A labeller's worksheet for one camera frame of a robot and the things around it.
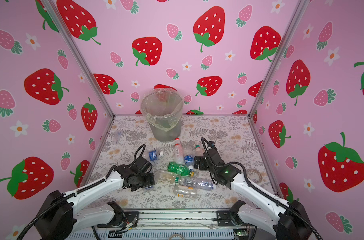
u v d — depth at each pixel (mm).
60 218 399
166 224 731
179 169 858
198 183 871
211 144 702
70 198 434
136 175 614
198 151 980
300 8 691
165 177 880
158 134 1067
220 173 586
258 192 469
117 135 1074
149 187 792
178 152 929
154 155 918
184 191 785
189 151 982
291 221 392
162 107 1070
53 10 687
